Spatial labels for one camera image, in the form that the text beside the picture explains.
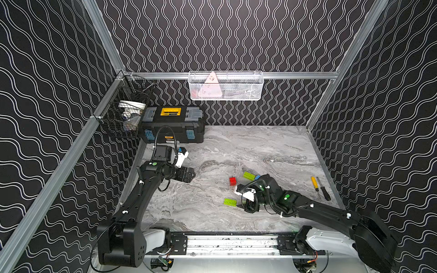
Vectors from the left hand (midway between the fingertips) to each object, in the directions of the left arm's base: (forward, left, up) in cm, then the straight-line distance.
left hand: (185, 170), depth 82 cm
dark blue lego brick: (-7, -32, +11) cm, 35 cm away
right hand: (-7, -27, -7) cm, 29 cm away
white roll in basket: (+20, +27, +20) cm, 39 cm away
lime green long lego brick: (-9, -23, -13) cm, 28 cm away
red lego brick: (+2, -24, -11) cm, 26 cm away
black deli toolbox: (+29, +4, +3) cm, 30 cm away
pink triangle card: (+38, -9, +21) cm, 44 cm away
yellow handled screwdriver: (+5, -69, -13) cm, 70 cm away
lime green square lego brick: (+7, -33, -13) cm, 36 cm away
